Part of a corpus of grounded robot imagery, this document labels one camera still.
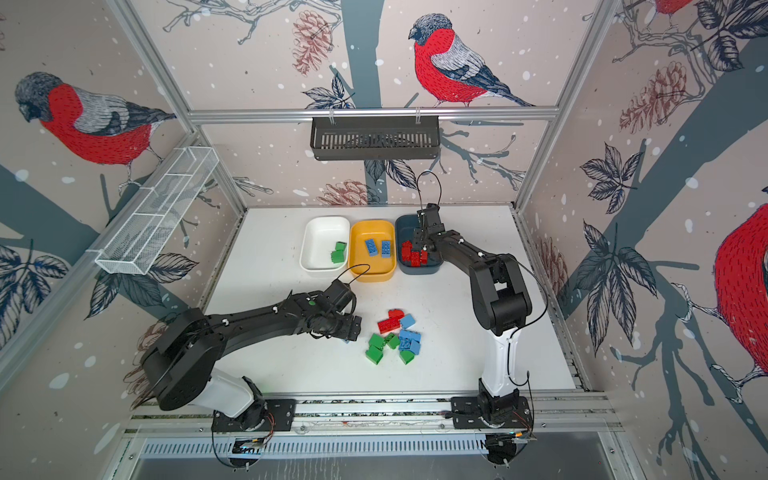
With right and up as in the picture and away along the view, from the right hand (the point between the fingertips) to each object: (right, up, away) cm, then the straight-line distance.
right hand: (421, 237), depth 102 cm
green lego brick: (-30, -7, +3) cm, 31 cm away
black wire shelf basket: (-27, +33, -7) cm, 43 cm away
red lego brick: (-5, -4, +2) cm, 7 cm away
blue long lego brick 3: (-24, -30, -16) cm, 42 cm away
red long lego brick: (-1, -7, +1) cm, 8 cm away
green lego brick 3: (-14, -30, -18) cm, 37 cm away
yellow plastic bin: (-18, -7, -25) cm, 32 cm away
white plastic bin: (-38, -2, +8) cm, 39 cm away
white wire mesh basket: (-74, +4, -27) cm, 78 cm away
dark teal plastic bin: (-6, +2, +12) cm, 13 cm away
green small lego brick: (-30, -3, +6) cm, 30 cm away
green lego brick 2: (-6, -33, -20) cm, 39 cm away
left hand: (-23, -27, -16) cm, 39 cm away
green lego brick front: (-15, -31, -18) cm, 39 cm away
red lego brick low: (-9, -24, -11) cm, 28 cm away
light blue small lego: (-5, -26, -12) cm, 29 cm away
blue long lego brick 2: (-12, -4, +5) cm, 14 cm away
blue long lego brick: (-18, -4, +3) cm, 18 cm away
